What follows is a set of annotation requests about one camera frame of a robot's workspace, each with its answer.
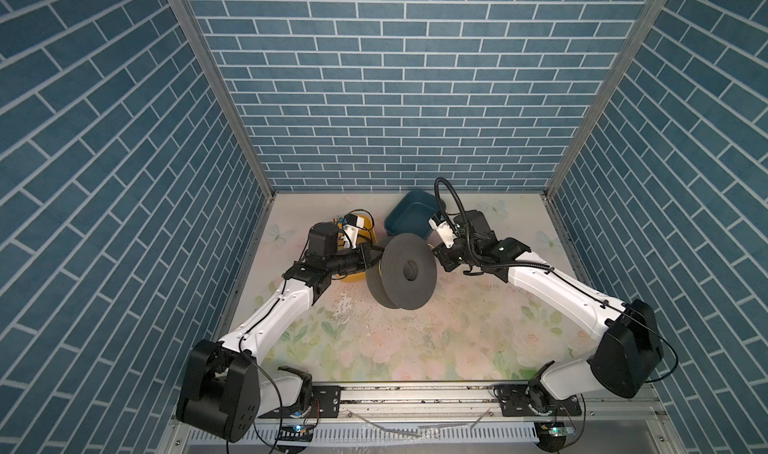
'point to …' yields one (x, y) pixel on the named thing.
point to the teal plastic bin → (412, 214)
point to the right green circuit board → (558, 429)
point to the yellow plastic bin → (367, 234)
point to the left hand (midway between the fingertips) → (386, 252)
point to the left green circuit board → (296, 432)
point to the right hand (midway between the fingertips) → (434, 245)
